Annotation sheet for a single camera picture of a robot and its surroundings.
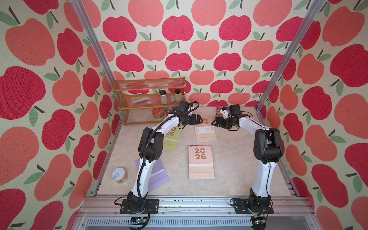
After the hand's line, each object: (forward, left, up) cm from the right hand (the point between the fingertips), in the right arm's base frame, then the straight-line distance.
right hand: (217, 126), depth 102 cm
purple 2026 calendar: (-37, +36, -6) cm, 52 cm away
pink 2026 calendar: (-2, +8, -5) cm, 9 cm away
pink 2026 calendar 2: (-29, +11, -3) cm, 31 cm away
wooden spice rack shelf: (+22, +55, +17) cm, 62 cm away
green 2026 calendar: (-11, +33, -6) cm, 35 cm away
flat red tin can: (+10, +46, -1) cm, 47 cm away
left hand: (-2, +13, +4) cm, 14 cm away
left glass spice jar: (+9, +39, +17) cm, 43 cm away
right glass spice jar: (+11, +29, +16) cm, 35 cm away
